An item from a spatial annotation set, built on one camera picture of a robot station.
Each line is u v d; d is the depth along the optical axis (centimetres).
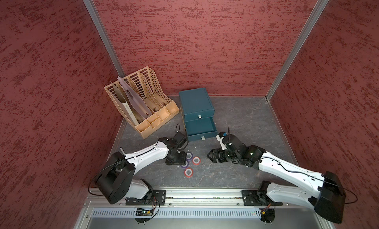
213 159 69
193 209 71
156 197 74
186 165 85
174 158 71
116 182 42
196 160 87
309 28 81
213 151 68
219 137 73
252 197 74
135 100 113
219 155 68
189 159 87
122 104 77
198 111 84
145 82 103
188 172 83
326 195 39
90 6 73
